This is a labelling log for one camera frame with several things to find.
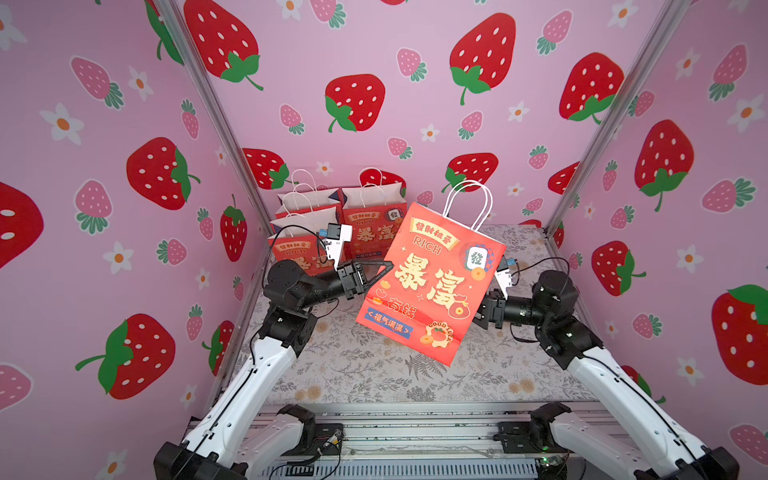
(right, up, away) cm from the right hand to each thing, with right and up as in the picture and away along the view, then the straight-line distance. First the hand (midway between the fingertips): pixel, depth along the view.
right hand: (460, 302), depth 64 cm
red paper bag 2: (-21, +24, +31) cm, 44 cm away
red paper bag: (-41, +27, +21) cm, 54 cm away
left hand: (-15, +7, -7) cm, 18 cm away
